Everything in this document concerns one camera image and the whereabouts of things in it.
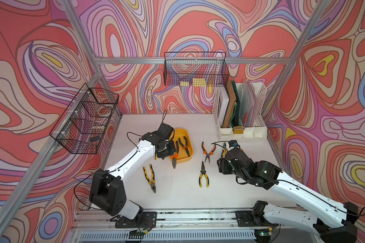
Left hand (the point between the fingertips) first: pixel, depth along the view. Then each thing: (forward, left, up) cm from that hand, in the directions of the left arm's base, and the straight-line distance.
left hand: (175, 151), depth 83 cm
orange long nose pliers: (+6, -22, -12) cm, 26 cm away
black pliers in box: (+12, -7, -13) cm, 18 cm away
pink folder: (+24, -49, +7) cm, 55 cm away
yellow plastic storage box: (+13, -5, -12) cm, 19 cm away
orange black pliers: (-4, 0, +1) cm, 4 cm away
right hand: (-11, -24, +4) cm, 27 cm away
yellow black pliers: (-12, +14, -12) cm, 22 cm away
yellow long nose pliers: (-6, -16, -12) cm, 22 cm away
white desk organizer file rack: (+20, -45, -7) cm, 50 cm away
